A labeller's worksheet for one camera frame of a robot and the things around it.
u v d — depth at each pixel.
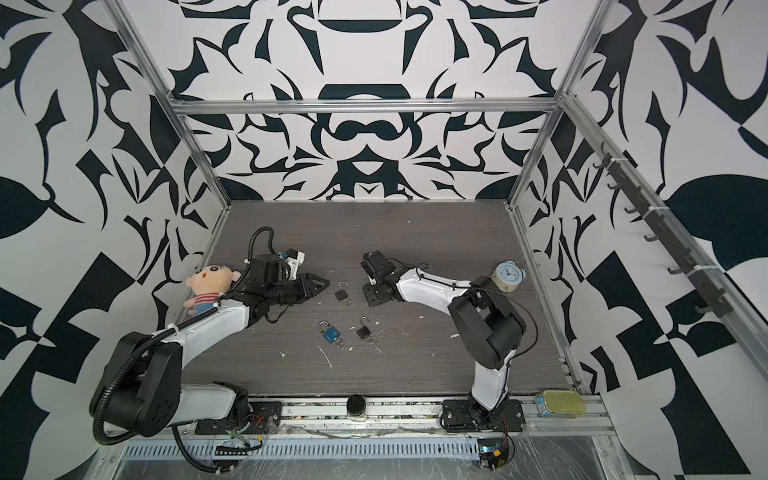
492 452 0.71
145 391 0.42
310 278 0.79
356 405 0.67
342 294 0.96
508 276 0.97
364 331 0.89
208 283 0.89
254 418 0.73
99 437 0.38
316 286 0.81
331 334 0.87
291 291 0.76
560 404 0.73
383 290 0.67
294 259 0.82
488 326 0.48
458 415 0.74
